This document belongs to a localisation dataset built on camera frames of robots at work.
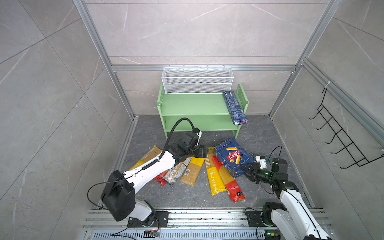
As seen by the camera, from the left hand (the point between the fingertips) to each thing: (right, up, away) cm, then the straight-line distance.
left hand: (204, 146), depth 81 cm
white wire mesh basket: (-4, +43, +20) cm, 48 cm away
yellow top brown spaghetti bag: (-7, -16, +7) cm, 18 cm away
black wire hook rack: (+61, -2, -22) cm, 65 cm away
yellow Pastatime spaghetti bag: (+8, -22, +2) cm, 23 cm away
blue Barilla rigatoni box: (+16, -6, +2) cm, 17 cm away
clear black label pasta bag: (-17, -17, +5) cm, 25 cm away
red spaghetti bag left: (-26, -19, +3) cm, 32 cm away
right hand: (+20, -11, -1) cm, 22 cm away
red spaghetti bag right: (+16, -22, -1) cm, 27 cm away
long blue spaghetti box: (+17, +21, +1) cm, 27 cm away
